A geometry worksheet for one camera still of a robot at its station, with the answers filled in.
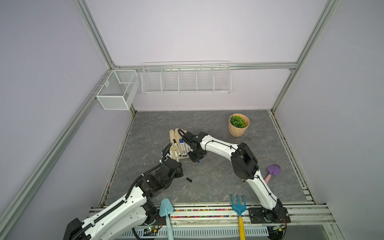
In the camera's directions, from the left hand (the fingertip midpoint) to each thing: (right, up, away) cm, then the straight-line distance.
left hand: (181, 166), depth 79 cm
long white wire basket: (+1, +54, +20) cm, 57 cm away
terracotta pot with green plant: (+35, +23, +18) cm, 46 cm away
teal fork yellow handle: (+30, -21, -3) cm, 37 cm away
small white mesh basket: (-43, +43, +15) cm, 63 cm away
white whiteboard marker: (-6, +10, +21) cm, 24 cm away
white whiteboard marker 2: (-5, +2, +14) cm, 15 cm away
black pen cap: (+4, -10, +7) cm, 13 cm away
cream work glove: (-3, +6, +20) cm, 21 cm away
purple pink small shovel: (+53, -4, +9) cm, 54 cm away
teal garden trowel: (-7, -20, -5) cm, 22 cm away
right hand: (+8, 0, +16) cm, 18 cm away
